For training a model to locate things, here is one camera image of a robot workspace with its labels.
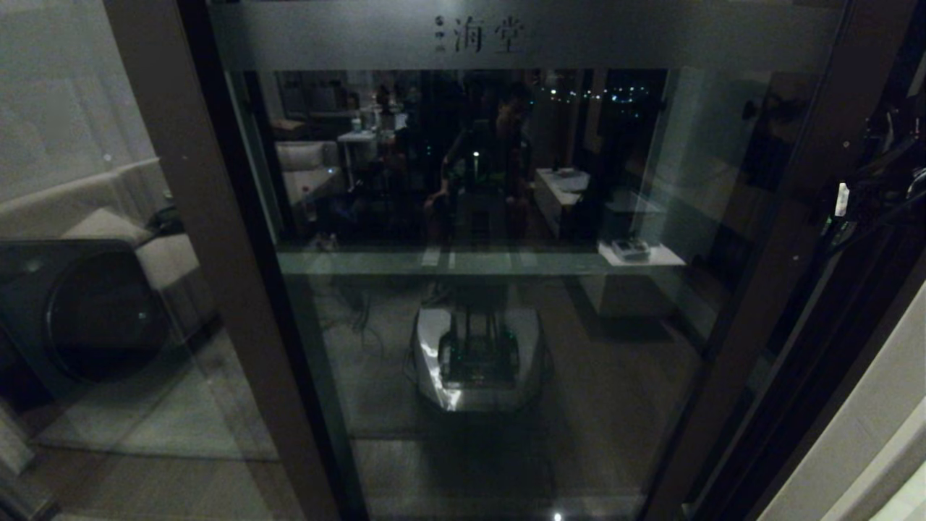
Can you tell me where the brown framed sliding glass door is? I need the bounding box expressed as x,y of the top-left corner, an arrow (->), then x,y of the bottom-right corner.
206,0 -> 926,521

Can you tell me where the brown framed fixed glass panel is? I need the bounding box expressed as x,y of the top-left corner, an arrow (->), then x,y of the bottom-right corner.
0,0 -> 341,521

